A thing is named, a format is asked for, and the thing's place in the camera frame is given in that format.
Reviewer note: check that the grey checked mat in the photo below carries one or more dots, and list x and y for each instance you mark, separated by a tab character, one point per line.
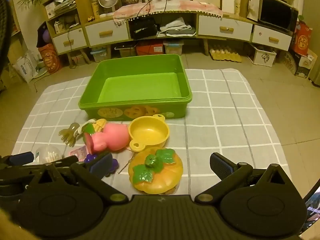
225	110

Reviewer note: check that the white shopping bag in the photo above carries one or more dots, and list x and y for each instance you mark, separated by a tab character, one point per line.
26	66

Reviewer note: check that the egg tray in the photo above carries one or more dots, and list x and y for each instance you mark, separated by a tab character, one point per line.
225	54

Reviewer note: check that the stack of papers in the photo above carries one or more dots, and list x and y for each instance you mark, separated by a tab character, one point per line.
65	5

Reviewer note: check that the black bag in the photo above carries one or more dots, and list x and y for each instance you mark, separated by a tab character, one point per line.
143	28

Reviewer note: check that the black microwave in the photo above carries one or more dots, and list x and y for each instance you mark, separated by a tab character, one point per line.
277	12

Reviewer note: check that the white red bottle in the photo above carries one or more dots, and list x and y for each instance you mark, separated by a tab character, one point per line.
237	1

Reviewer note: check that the pink cloth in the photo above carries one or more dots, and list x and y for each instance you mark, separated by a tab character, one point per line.
175	6

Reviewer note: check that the metal hairpin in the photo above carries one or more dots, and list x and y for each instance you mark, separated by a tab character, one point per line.
126	165

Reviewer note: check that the yellow toy car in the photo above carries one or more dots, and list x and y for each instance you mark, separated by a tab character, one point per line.
91	19

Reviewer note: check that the yellow green toy corn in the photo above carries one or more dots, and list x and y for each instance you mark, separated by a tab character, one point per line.
98	125

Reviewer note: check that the orange toy pumpkin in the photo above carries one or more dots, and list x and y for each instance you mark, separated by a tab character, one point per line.
156	172

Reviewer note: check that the clear cotton swab jar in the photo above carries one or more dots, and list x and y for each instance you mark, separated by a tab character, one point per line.
48	155

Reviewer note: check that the folded clothes pile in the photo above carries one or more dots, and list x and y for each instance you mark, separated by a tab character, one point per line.
178	28

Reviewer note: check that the pink toy gourd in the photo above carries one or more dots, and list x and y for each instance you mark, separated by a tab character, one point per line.
116	137

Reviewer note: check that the wooden TV cabinet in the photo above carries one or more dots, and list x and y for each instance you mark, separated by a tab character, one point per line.
79	2

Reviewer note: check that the red gift box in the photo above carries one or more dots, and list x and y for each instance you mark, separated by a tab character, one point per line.
301	41

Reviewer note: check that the clear storage box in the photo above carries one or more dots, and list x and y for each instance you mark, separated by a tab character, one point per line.
100	54
173	48

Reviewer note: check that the pink printed card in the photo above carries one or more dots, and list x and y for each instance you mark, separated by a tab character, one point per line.
78	153

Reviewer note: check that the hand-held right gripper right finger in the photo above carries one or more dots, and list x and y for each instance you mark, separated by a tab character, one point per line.
221	165

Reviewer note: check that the yellow toy pot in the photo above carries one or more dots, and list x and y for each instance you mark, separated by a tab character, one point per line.
148	132

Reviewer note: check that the green plastic bin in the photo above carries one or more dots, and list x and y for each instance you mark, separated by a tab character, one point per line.
140	90

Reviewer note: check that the white crate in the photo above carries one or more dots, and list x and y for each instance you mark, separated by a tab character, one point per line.
262	56

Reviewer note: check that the translucent toy fork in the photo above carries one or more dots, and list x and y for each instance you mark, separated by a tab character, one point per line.
70	133

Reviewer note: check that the red patterned bag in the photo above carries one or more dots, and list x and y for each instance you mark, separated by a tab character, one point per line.
51	58

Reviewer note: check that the white box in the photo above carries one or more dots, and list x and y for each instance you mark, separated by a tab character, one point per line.
253	6

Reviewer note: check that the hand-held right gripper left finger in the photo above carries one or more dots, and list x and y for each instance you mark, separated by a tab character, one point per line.
103	163

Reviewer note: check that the purple toy grapes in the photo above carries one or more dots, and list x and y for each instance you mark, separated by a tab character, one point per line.
113	166

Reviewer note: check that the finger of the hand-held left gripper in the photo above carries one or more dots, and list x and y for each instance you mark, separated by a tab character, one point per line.
67	160
22	158

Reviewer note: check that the purple ball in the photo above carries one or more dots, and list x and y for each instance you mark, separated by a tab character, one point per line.
46	35

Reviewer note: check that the cardboard box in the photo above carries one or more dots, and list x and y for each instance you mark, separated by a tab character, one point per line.
303	63

